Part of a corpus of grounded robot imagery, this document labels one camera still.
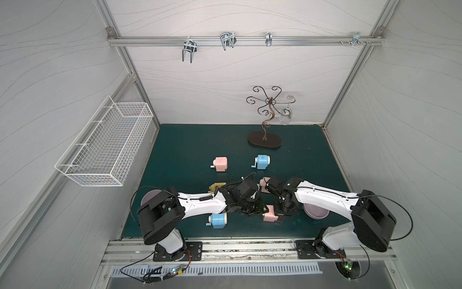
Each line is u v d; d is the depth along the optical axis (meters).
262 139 1.11
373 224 0.43
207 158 0.96
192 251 0.74
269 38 0.78
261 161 0.95
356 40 0.77
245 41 0.78
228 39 0.77
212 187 0.85
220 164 0.94
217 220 0.75
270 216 0.77
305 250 0.73
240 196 0.64
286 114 1.03
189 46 0.78
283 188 0.62
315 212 0.78
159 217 0.44
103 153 0.69
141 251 0.75
